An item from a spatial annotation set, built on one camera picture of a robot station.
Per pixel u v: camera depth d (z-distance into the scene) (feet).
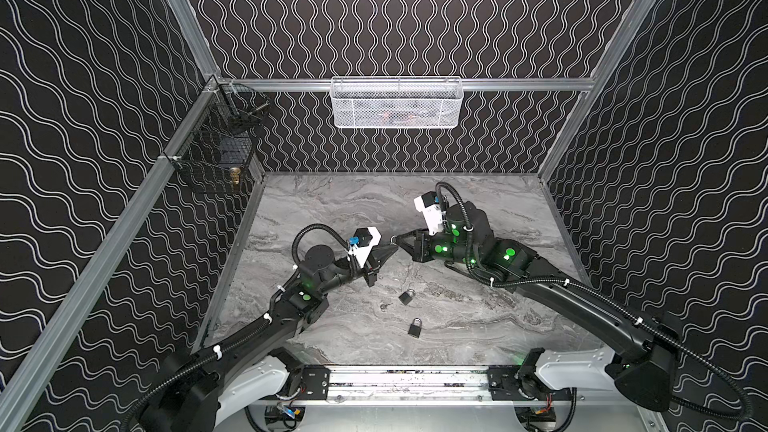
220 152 3.22
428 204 2.03
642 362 1.27
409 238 2.15
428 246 1.99
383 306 2.88
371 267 2.09
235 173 2.69
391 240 2.25
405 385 2.50
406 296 2.95
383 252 2.21
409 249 2.13
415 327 2.74
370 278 2.16
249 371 1.87
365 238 1.93
